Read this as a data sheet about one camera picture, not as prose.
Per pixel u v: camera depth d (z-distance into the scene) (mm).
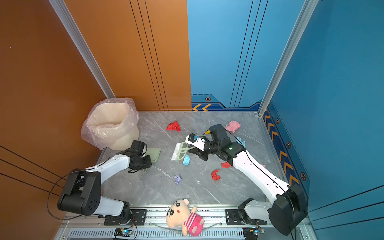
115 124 791
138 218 738
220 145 579
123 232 708
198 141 616
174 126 1087
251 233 704
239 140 579
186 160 916
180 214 678
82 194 432
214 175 866
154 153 985
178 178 849
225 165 914
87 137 801
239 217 665
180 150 760
